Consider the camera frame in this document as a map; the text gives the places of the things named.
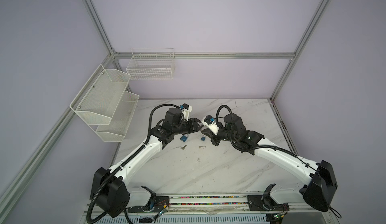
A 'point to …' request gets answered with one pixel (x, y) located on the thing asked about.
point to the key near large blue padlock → (183, 147)
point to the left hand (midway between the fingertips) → (202, 125)
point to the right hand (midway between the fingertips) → (202, 130)
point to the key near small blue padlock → (199, 146)
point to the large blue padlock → (183, 138)
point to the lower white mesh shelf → (116, 130)
